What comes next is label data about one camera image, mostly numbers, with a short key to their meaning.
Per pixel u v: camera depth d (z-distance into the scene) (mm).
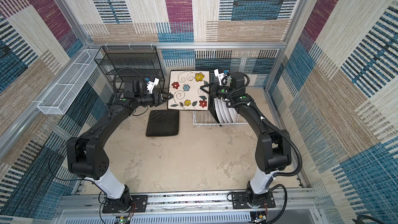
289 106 956
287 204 701
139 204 732
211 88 788
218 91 727
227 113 906
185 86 794
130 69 744
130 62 1076
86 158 454
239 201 729
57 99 715
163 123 1021
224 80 744
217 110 892
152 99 742
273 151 466
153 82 771
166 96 773
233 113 922
